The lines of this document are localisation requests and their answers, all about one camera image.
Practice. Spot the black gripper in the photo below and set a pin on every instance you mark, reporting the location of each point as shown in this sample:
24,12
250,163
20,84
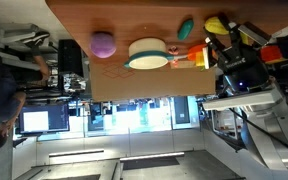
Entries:
236,62

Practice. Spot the yellow maize cob toy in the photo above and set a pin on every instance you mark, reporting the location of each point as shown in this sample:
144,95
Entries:
216,26

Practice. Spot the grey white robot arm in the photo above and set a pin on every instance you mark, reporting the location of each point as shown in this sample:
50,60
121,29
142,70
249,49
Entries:
250,100

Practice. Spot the yellow bell pepper toy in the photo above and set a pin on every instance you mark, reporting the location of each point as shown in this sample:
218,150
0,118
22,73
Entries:
200,59

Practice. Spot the orange plastic bowl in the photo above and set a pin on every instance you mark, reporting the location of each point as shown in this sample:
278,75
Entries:
192,52

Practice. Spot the teal green cucumber toy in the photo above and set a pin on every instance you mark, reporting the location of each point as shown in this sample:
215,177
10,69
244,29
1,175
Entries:
185,30

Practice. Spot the red block yellow edge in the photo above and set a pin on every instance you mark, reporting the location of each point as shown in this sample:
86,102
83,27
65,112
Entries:
272,53

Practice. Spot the small pink toy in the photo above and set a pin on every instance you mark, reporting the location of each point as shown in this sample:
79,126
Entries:
173,50

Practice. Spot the cream bowl teal band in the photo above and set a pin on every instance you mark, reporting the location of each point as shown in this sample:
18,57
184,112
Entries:
147,53

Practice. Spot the brown cardboard panel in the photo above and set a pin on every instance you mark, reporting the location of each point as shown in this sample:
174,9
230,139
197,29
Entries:
157,83

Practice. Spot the white shelving cabinet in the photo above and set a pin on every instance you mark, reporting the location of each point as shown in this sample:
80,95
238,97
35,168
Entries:
224,125

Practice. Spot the purple ball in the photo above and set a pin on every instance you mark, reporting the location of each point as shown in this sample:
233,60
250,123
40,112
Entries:
102,45

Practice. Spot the long ceiling light strip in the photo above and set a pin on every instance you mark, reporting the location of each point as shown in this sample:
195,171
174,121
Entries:
151,156
76,152

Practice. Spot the black computer tower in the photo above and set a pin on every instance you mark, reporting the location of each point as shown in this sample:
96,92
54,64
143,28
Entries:
70,58

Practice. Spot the computer monitor white window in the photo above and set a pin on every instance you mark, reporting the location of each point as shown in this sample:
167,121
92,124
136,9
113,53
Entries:
44,118

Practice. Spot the grey office chair base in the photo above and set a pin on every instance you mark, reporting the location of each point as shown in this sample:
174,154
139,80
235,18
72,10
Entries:
14,31

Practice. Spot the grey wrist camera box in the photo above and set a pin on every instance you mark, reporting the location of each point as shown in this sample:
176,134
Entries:
253,33

